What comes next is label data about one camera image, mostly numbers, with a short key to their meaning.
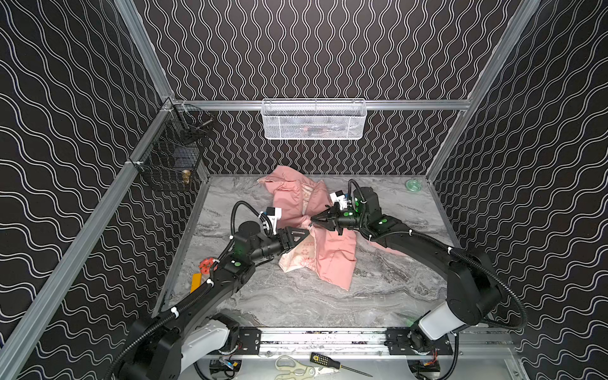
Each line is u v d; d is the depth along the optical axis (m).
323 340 0.76
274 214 0.72
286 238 0.66
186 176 0.82
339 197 0.79
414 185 1.16
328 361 0.70
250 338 0.74
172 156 0.98
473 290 0.44
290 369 0.69
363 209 0.65
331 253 0.90
